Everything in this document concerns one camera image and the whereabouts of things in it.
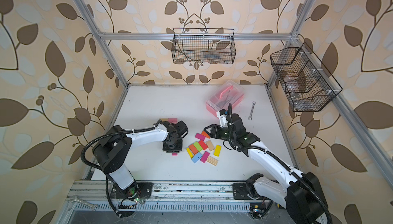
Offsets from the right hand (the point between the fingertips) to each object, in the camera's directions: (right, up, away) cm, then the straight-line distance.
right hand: (207, 130), depth 79 cm
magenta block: (-4, -7, +14) cm, 16 cm away
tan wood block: (+2, -11, +10) cm, 15 cm away
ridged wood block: (+3, -17, +3) cm, 18 cm away
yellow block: (+6, -14, +9) cm, 18 cm away
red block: (-2, -10, +10) cm, 14 cm away
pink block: (-21, +2, +20) cm, 30 cm away
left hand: (-17, -13, +8) cm, 23 cm away
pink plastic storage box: (+16, +21, +26) cm, 37 cm away
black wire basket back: (-4, +51, +16) cm, 53 cm away
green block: (-5, -11, +9) cm, 16 cm away
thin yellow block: (-9, -15, +7) cm, 19 cm away
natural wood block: (-29, +3, +23) cm, 37 cm away
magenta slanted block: (-1, -16, +5) cm, 17 cm away
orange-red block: (-8, -13, +9) cm, 17 cm away
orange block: (-1, -6, +14) cm, 15 cm away
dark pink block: (-18, -15, +7) cm, 25 cm away
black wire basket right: (+49, +24, -6) cm, 55 cm away
